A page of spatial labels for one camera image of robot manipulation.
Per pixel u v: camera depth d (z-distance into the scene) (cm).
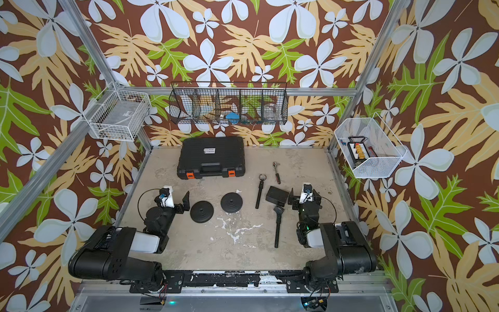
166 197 73
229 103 98
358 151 83
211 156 109
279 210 93
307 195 75
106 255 44
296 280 74
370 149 83
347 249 44
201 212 92
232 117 95
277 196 100
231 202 95
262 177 104
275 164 111
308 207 71
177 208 79
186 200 83
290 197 84
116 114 86
